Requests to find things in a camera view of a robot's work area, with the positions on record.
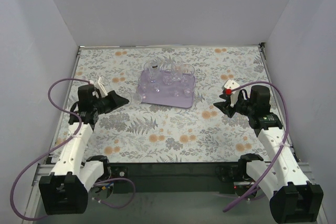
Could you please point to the floral patterned table mat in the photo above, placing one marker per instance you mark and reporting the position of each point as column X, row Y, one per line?
column 153, row 133

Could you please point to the clear wine glass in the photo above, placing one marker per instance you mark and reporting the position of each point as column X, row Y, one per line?
column 156, row 87

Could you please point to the small faceted clear glass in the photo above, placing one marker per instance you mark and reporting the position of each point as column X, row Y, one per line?
column 144, row 95

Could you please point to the tall clear glass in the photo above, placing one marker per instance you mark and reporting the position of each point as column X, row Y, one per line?
column 176, row 69

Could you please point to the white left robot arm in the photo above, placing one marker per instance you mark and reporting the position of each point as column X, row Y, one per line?
column 65, row 190

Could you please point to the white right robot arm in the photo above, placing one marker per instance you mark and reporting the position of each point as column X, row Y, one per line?
column 292, row 196

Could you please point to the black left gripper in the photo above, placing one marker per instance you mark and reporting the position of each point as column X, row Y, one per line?
column 111, row 101

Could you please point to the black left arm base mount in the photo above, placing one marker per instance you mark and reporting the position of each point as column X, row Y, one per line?
column 115, row 171

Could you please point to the clear stemmed glass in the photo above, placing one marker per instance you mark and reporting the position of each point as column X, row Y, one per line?
column 154, row 69

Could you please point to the lilac rectangular plastic tray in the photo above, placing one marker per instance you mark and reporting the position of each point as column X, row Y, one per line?
column 170, row 95

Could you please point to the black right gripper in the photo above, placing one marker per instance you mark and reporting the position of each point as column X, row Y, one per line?
column 243, row 106

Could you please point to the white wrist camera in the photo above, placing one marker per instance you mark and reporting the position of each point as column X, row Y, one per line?
column 231, row 88
column 99, row 87

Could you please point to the aluminium table frame rail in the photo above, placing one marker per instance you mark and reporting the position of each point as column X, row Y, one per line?
column 34, row 197

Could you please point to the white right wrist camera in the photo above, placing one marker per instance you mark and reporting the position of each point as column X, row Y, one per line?
column 231, row 88

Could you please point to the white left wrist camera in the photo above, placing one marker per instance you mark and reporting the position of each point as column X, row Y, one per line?
column 99, row 87

